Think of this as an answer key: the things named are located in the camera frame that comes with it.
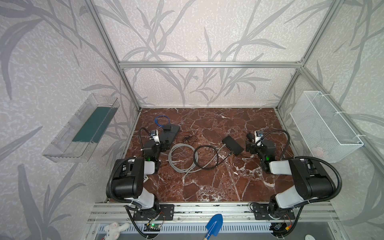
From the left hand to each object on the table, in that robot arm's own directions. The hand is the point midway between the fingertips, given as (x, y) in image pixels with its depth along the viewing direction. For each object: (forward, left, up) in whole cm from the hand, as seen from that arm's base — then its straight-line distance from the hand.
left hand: (162, 133), depth 94 cm
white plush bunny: (-50, +14, -4) cm, 52 cm away
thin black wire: (+2, -15, -9) cm, 17 cm away
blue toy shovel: (-48, -32, -7) cm, 58 cm away
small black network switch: (-4, -46, -8) cm, 47 cm away
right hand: (0, -60, -2) cm, 60 cm away
